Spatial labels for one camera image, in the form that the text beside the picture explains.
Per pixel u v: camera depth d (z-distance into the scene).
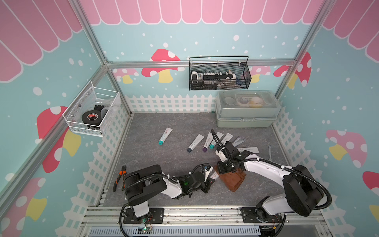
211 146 0.97
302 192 0.43
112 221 0.73
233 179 0.83
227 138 1.03
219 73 0.91
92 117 0.71
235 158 0.65
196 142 1.01
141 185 0.48
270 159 0.94
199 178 0.67
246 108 1.04
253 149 0.99
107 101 0.76
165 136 1.05
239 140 1.03
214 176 0.85
